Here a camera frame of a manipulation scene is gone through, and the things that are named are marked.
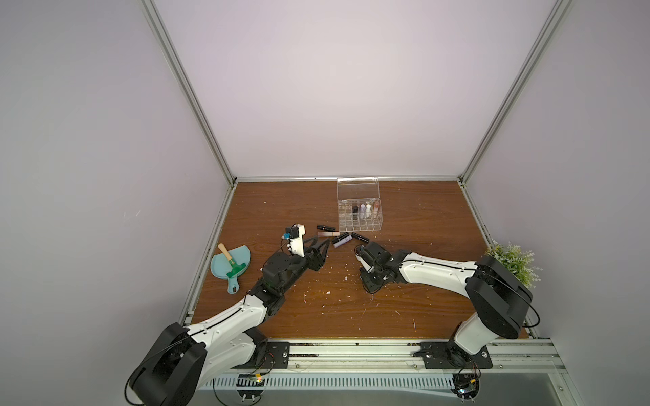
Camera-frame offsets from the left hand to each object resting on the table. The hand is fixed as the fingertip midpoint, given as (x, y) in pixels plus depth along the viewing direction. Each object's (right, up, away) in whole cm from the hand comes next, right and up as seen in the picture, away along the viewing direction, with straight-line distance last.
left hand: (327, 240), depth 76 cm
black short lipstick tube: (+11, +7, +27) cm, 30 cm away
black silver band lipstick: (+12, -2, +21) cm, 25 cm away
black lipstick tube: (-1, +1, +24) cm, 24 cm away
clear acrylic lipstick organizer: (+13, +10, +26) cm, 31 cm away
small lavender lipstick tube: (+6, -4, +21) cm, 22 cm away
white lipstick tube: (+17, +8, +27) cm, 32 cm away
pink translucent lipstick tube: (+20, +9, +25) cm, 33 cm away
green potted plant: (+57, -6, -4) cm, 57 cm away
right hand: (+14, -14, +11) cm, 23 cm away
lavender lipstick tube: (+14, +8, +26) cm, 31 cm away
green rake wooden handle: (-34, -12, +14) cm, 39 cm away
